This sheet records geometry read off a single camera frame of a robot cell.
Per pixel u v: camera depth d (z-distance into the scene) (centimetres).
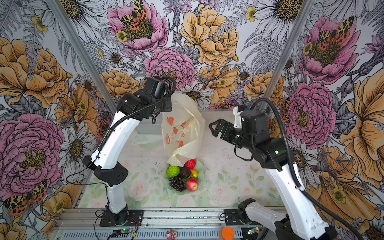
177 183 78
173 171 80
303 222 35
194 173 83
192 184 76
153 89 49
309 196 36
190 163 84
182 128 97
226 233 62
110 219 73
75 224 73
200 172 85
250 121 42
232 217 74
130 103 46
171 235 66
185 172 80
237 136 49
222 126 53
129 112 45
